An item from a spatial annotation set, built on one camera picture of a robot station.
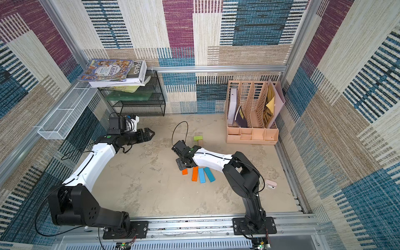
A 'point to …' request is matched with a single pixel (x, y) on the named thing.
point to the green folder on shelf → (124, 96)
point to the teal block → (210, 175)
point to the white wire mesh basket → (58, 124)
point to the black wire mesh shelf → (146, 100)
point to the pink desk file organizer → (253, 109)
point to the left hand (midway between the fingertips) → (147, 133)
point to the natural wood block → (200, 142)
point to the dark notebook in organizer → (240, 117)
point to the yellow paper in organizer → (271, 104)
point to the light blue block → (202, 176)
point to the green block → (196, 138)
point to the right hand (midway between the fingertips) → (186, 160)
